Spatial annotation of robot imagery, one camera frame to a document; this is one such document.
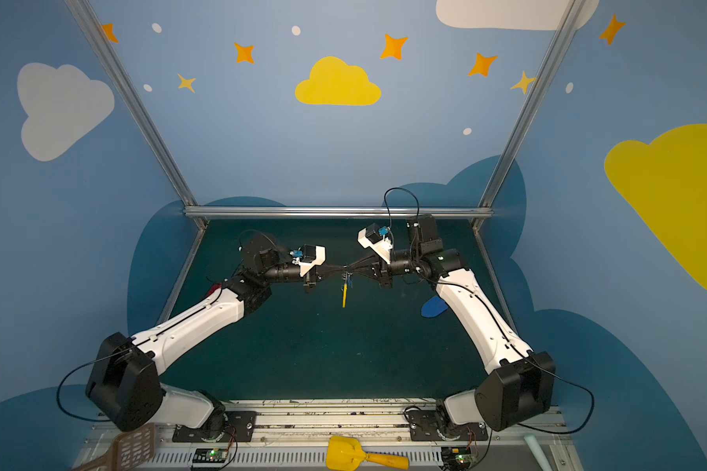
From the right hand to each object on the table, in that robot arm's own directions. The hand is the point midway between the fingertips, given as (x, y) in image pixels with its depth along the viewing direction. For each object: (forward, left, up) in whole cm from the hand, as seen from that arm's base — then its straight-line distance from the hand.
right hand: (355, 265), depth 70 cm
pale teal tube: (-33, -46, -29) cm, 64 cm away
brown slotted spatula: (-38, +54, -30) cm, 72 cm away
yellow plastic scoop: (-36, 0, -29) cm, 46 cm away
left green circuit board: (-38, +34, -30) cm, 59 cm away
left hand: (-2, +2, +1) cm, 3 cm away
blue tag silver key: (-3, +2, 0) cm, 4 cm away
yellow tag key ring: (-6, +2, -3) cm, 7 cm away
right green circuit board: (-35, -27, -32) cm, 54 cm away
